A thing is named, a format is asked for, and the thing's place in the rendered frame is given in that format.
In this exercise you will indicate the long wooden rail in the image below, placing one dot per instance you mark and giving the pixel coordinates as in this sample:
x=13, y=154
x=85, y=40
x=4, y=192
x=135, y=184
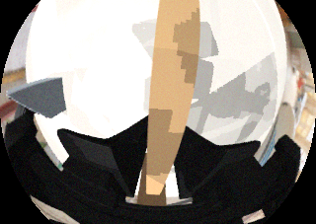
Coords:
x=173, y=72

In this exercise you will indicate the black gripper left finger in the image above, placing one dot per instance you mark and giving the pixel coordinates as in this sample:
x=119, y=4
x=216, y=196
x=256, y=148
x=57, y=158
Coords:
x=121, y=154

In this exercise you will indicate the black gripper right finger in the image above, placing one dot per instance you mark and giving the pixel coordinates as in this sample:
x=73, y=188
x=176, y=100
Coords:
x=199, y=159

